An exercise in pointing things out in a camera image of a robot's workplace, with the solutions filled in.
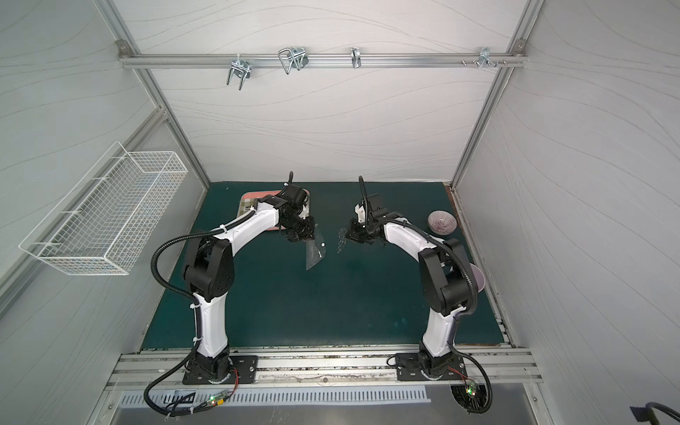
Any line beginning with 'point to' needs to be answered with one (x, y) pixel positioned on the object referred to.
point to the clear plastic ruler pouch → (315, 250)
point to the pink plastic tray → (250, 199)
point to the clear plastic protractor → (342, 239)
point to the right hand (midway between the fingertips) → (346, 233)
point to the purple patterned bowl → (442, 222)
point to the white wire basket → (98, 224)
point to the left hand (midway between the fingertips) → (316, 236)
